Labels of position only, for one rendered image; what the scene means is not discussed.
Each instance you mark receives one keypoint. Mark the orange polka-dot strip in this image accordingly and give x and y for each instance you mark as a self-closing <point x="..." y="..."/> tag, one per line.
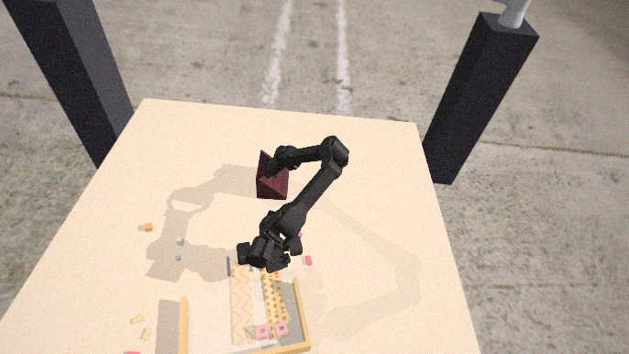
<point x="269" y="276"/>

